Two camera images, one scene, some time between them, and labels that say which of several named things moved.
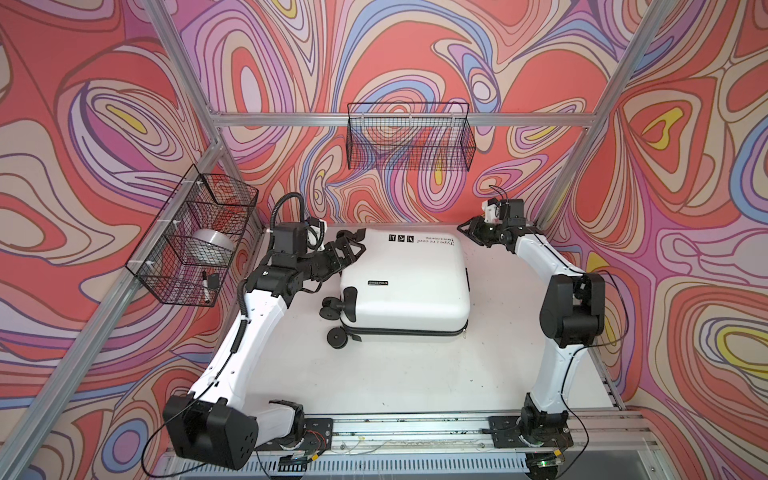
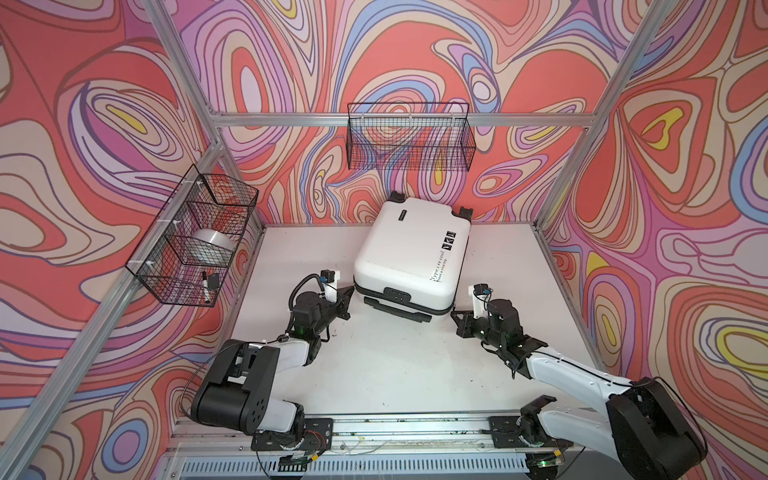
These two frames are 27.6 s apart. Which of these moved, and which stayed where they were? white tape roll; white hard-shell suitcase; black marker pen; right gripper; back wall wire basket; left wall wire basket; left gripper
Moved: right gripper; left gripper; white hard-shell suitcase
Stayed: back wall wire basket; white tape roll; black marker pen; left wall wire basket
